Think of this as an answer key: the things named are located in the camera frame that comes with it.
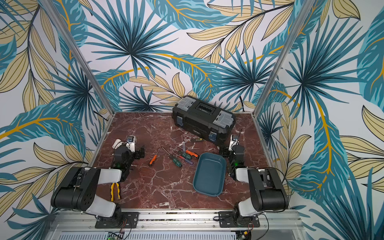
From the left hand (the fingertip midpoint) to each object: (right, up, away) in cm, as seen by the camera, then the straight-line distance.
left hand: (136, 145), depth 93 cm
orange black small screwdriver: (+11, -8, +1) cm, 14 cm away
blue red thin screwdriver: (+30, -9, +1) cm, 32 cm away
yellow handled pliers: (-9, -23, -11) cm, 27 cm away
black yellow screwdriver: (+39, +3, +8) cm, 40 cm away
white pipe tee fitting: (-14, +1, +5) cm, 15 cm away
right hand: (+59, +1, 0) cm, 59 cm away
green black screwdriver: (+24, -9, -1) cm, 26 cm away
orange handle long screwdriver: (+33, -5, +4) cm, 34 cm away
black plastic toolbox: (+42, +16, 0) cm, 45 cm away
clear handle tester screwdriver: (+30, -2, +5) cm, 30 cm away
